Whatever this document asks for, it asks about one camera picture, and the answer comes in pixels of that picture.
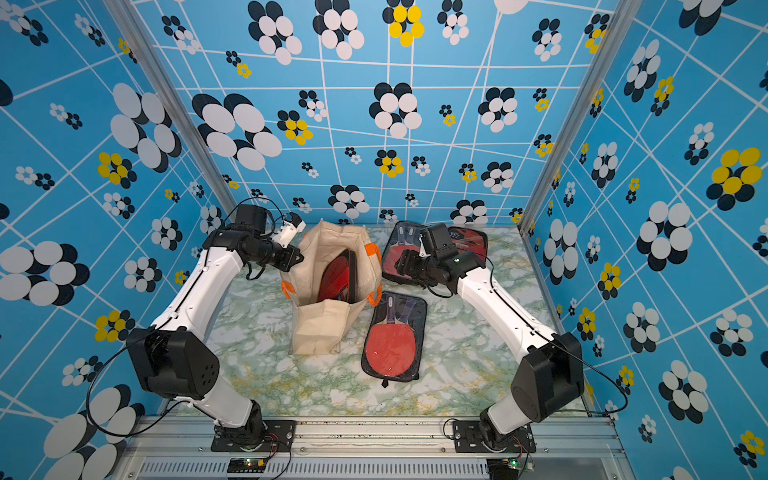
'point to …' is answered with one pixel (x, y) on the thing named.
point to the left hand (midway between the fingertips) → (303, 253)
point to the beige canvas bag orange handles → (320, 327)
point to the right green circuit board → (503, 469)
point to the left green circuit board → (246, 465)
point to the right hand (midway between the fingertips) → (407, 266)
